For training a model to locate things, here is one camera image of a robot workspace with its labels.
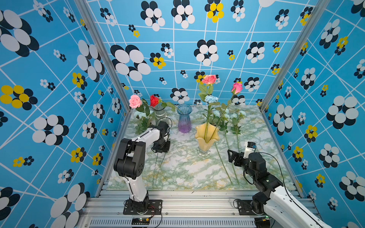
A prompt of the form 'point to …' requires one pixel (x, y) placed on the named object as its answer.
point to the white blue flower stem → (228, 151)
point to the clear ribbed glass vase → (160, 114)
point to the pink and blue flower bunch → (214, 112)
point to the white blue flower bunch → (229, 120)
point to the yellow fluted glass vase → (206, 134)
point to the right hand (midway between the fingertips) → (236, 151)
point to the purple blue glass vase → (184, 124)
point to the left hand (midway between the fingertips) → (166, 149)
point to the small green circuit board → (140, 221)
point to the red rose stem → (155, 100)
